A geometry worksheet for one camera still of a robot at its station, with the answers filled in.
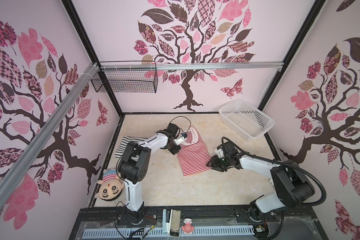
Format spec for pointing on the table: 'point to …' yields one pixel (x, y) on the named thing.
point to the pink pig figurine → (188, 228)
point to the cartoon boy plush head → (111, 185)
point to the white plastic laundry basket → (245, 119)
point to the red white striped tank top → (193, 157)
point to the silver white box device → (171, 221)
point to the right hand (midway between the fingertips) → (208, 164)
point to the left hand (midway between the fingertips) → (175, 150)
